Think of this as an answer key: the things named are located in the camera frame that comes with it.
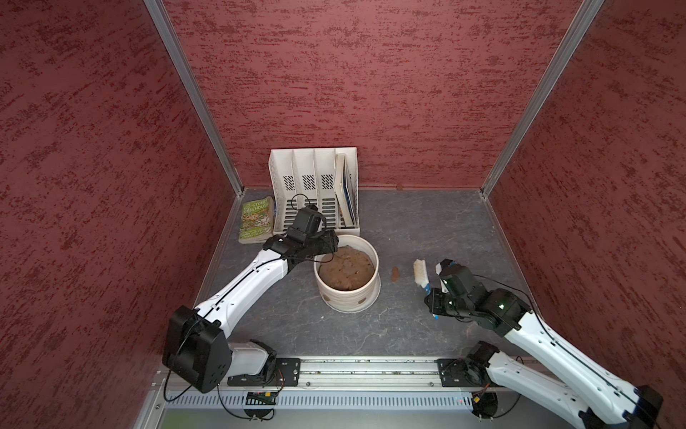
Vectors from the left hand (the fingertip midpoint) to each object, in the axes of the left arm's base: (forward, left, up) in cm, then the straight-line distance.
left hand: (329, 245), depth 82 cm
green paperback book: (+19, +31, -12) cm, 38 cm away
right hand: (-17, -29, -5) cm, 34 cm away
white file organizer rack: (+35, +13, -3) cm, 38 cm away
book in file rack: (+19, -5, +6) cm, 20 cm away
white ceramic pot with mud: (-9, -6, -6) cm, 12 cm away
